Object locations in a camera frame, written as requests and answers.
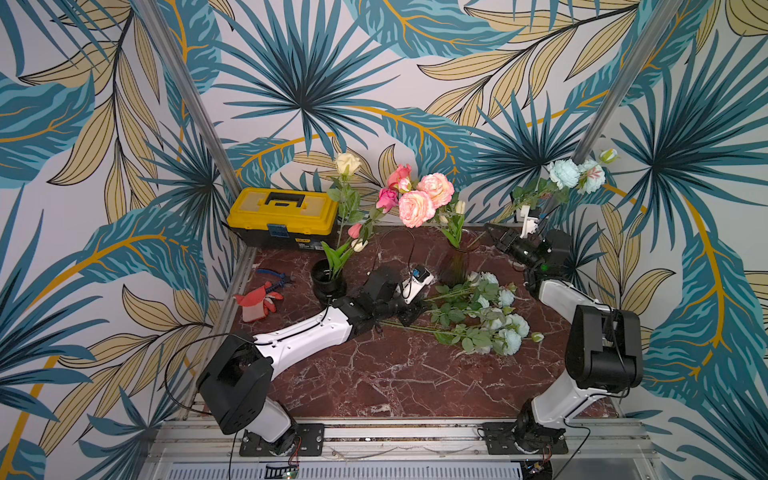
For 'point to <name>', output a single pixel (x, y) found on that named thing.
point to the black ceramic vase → (326, 287)
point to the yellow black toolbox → (283, 218)
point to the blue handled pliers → (281, 275)
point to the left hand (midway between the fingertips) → (424, 303)
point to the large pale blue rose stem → (481, 295)
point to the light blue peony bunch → (480, 325)
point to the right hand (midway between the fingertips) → (487, 225)
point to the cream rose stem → (349, 200)
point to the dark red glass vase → (453, 264)
